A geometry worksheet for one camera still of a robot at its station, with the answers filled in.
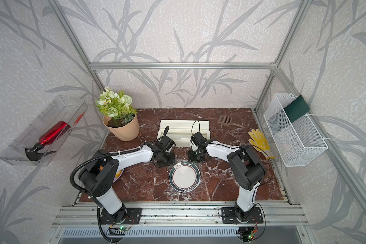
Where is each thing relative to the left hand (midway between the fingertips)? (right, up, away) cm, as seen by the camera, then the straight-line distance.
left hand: (175, 163), depth 90 cm
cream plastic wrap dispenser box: (+3, +19, +7) cm, 20 cm away
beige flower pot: (-30, +20, -1) cm, 36 cm away
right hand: (+8, +2, +2) cm, 8 cm away
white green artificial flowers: (-33, +34, -5) cm, 47 cm away
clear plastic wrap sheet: (+14, -2, +1) cm, 14 cm away
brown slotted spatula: (+36, +26, +22) cm, 50 cm away
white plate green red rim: (+6, -7, -3) cm, 10 cm away
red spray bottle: (-52, +13, -31) cm, 62 cm away
